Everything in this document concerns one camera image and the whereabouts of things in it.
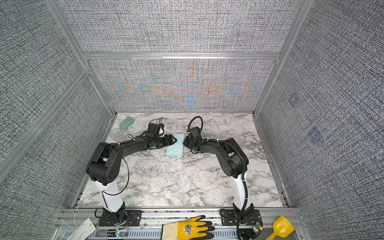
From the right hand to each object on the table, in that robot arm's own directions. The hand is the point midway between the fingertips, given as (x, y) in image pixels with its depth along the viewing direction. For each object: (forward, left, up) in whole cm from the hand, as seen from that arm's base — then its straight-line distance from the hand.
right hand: (184, 142), depth 102 cm
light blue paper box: (-7, +4, +3) cm, 9 cm away
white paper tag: (-50, +43, +2) cm, 66 cm away
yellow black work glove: (-50, -6, +2) cm, 50 cm away
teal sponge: (+15, +44, +3) cm, 47 cm away
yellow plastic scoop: (-49, -48, -2) cm, 69 cm away
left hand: (-3, +6, +5) cm, 9 cm away
